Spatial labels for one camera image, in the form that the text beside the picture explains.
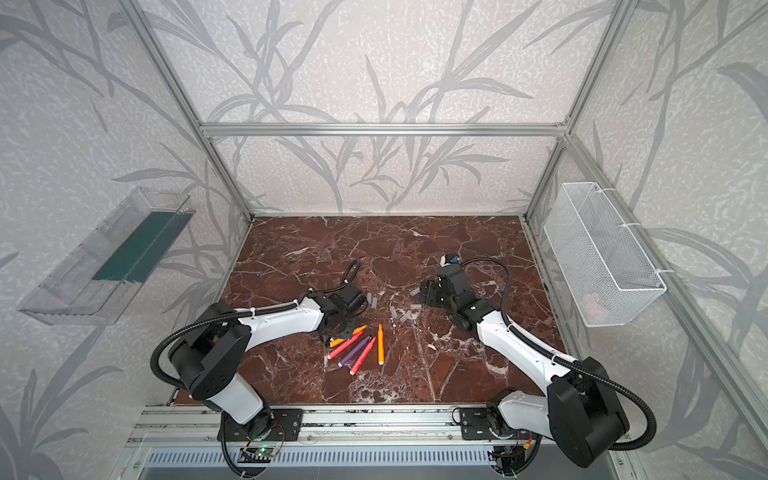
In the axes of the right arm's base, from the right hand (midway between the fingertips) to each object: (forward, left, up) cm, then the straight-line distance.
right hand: (428, 284), depth 86 cm
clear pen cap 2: (-4, +7, -13) cm, 15 cm away
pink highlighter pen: (-13, +25, -12) cm, 30 cm away
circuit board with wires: (-39, +43, -13) cm, 60 cm away
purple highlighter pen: (-17, +23, -12) cm, 31 cm away
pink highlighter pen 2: (-16, +19, -12) cm, 28 cm away
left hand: (-8, +25, -12) cm, 29 cm away
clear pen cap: (+5, +4, -12) cm, 14 cm away
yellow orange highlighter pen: (-13, +14, -12) cm, 23 cm away
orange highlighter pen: (-12, +27, -11) cm, 32 cm away
